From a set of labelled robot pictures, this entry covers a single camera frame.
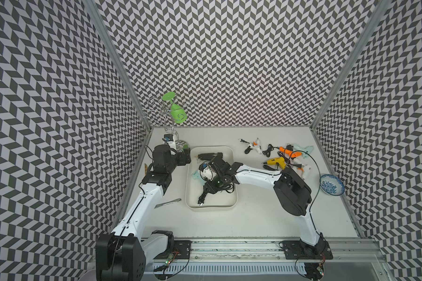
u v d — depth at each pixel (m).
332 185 0.91
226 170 0.70
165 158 0.60
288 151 1.07
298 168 0.97
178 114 0.95
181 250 0.71
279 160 1.00
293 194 0.52
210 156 1.01
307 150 1.03
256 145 1.05
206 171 0.81
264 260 0.73
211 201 0.84
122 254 0.38
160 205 0.88
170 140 0.69
